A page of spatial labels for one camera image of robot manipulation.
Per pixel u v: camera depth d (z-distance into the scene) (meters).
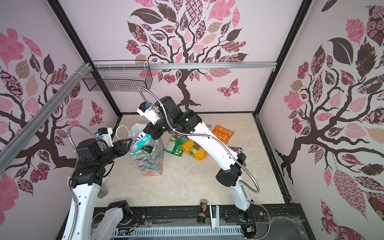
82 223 0.40
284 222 0.71
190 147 0.93
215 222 0.70
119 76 0.95
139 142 0.63
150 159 0.73
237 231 0.70
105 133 0.62
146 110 0.55
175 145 0.97
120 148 0.61
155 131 0.57
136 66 0.92
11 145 0.51
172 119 0.49
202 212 0.73
